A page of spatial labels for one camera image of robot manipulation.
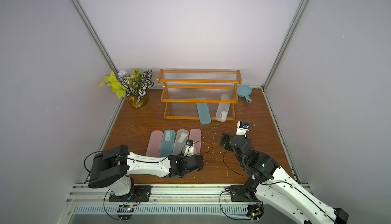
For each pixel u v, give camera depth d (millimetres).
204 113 1013
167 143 901
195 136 927
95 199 729
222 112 1004
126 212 716
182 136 925
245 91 1208
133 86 893
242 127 613
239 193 722
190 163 629
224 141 654
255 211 696
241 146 503
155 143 907
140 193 727
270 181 455
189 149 739
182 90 1040
